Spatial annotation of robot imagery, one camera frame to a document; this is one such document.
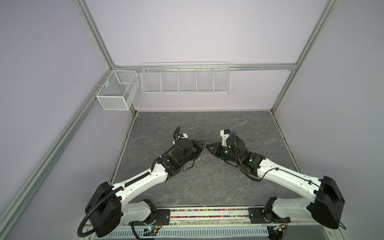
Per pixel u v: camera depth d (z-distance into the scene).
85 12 0.70
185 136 0.74
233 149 0.56
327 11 0.71
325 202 0.39
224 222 0.74
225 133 0.72
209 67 0.91
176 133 0.62
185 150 0.58
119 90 1.02
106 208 0.40
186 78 0.98
